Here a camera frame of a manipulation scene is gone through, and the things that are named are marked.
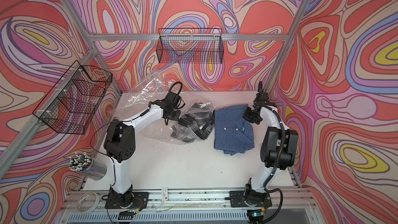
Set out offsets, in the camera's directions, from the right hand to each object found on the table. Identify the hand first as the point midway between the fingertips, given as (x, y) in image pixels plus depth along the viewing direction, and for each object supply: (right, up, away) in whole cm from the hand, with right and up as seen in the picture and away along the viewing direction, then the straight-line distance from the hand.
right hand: (246, 121), depth 93 cm
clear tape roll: (-78, -38, -21) cm, 89 cm away
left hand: (-43, +3, +4) cm, 44 cm away
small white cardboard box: (-46, -35, -18) cm, 60 cm away
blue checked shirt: (-8, -7, +1) cm, 10 cm away
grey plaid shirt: (-29, -2, +6) cm, 30 cm away
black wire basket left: (-87, +9, -25) cm, 91 cm away
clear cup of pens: (-83, -17, -22) cm, 88 cm away
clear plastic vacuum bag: (-66, +23, +22) cm, 73 cm away
